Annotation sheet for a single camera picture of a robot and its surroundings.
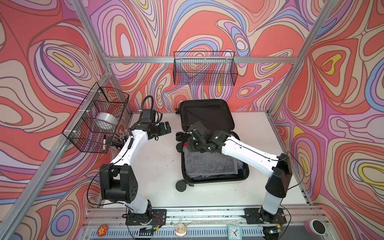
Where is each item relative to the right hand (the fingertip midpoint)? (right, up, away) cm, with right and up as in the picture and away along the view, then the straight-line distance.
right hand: (189, 149), depth 78 cm
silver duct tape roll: (-41, +15, -5) cm, 44 cm away
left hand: (-15, +11, +9) cm, 21 cm away
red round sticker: (-41, -37, -8) cm, 56 cm away
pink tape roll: (+57, -33, -12) cm, 67 cm away
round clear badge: (-4, -37, -8) cm, 38 cm away
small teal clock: (+21, -36, -11) cm, 43 cm away
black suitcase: (+20, +21, +32) cm, 44 cm away
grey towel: (+4, -9, +3) cm, 10 cm away
